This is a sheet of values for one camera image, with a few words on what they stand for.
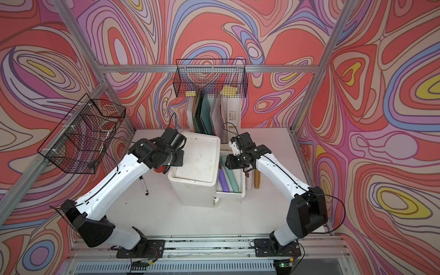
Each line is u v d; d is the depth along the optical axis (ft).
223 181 2.75
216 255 2.40
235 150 2.46
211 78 2.77
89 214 1.29
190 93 2.70
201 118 2.83
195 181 2.19
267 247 2.42
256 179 3.07
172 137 1.77
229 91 2.98
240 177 2.84
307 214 1.38
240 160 2.26
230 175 2.82
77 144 2.42
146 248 2.35
